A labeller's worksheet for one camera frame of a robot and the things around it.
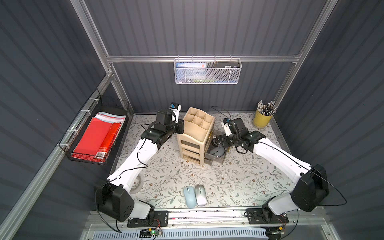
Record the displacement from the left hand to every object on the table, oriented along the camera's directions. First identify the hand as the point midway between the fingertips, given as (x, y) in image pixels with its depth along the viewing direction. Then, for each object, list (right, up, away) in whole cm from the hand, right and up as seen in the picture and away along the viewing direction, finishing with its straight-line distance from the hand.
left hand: (183, 121), depth 78 cm
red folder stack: (-40, -9, -9) cm, 42 cm away
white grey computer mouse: (+10, -40, +2) cm, 41 cm away
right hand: (+22, -10, +5) cm, 24 cm away
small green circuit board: (-12, -53, -8) cm, 55 cm away
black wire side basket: (-46, +10, 0) cm, 47 cm away
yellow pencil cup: (+52, +1, +25) cm, 58 cm away
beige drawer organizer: (+8, -3, +1) cm, 8 cm away
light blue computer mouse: (+4, -40, +1) cm, 40 cm away
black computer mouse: (+20, -17, +7) cm, 27 cm away
